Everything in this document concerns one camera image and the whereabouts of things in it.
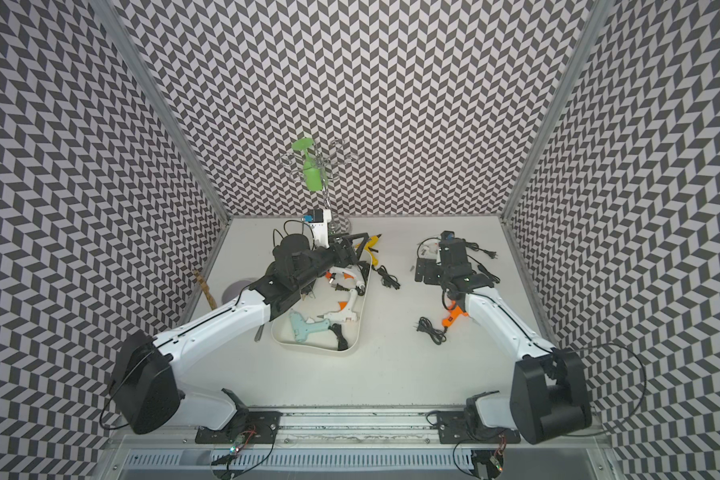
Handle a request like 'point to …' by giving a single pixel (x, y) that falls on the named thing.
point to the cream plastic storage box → (339, 338)
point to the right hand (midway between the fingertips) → (434, 271)
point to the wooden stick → (205, 289)
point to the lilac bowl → (233, 289)
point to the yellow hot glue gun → (387, 280)
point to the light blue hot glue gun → (300, 326)
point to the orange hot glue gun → (437, 335)
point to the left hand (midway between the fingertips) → (359, 238)
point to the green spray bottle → (313, 179)
